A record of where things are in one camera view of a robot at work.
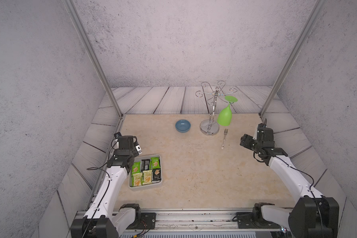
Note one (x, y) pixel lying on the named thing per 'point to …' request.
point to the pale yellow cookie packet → (148, 176)
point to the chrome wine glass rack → (210, 127)
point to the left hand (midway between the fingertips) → (130, 148)
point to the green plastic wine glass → (224, 117)
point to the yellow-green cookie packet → (137, 179)
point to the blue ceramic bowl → (183, 126)
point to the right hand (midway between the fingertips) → (247, 138)
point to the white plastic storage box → (138, 158)
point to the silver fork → (225, 132)
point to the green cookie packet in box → (136, 168)
